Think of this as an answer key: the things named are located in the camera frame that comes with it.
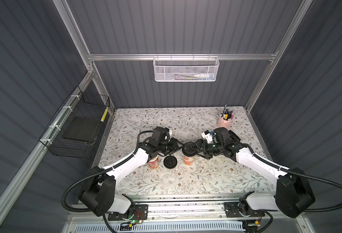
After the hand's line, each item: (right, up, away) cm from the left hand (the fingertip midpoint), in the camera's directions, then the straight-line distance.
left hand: (185, 151), depth 79 cm
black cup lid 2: (+2, +2, -2) cm, 3 cm away
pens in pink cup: (+30, +21, +20) cm, 42 cm away
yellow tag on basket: (-46, +20, +3) cm, 51 cm away
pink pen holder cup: (+28, +16, +21) cm, 38 cm away
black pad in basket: (-51, +13, -10) cm, 53 cm away
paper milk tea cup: (-17, -8, +1) cm, 19 cm away
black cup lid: (-9, -9, +10) cm, 16 cm away
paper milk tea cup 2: (+2, -6, +3) cm, 7 cm away
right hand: (+5, 0, 0) cm, 5 cm away
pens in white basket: (-4, +45, +12) cm, 47 cm away
